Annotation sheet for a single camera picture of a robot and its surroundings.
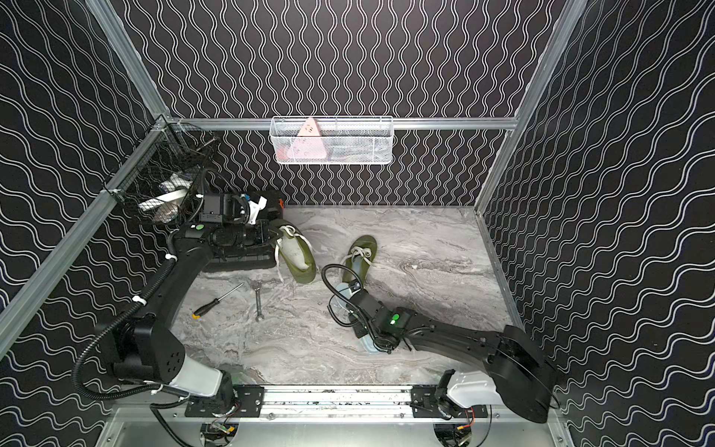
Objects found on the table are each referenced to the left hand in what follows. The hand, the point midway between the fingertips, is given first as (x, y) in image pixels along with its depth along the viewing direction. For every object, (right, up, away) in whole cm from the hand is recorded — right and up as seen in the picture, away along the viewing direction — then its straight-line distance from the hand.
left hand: (280, 228), depth 79 cm
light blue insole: (+18, -17, -18) cm, 31 cm away
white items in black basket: (-28, +6, -6) cm, 29 cm away
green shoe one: (+3, -8, +5) cm, 10 cm away
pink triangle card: (+6, +28, +10) cm, 30 cm away
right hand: (+23, -25, +4) cm, 34 cm away
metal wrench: (-10, -28, +10) cm, 32 cm away
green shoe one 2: (+22, -10, +17) cm, 30 cm away
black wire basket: (-44, +19, +14) cm, 50 cm away
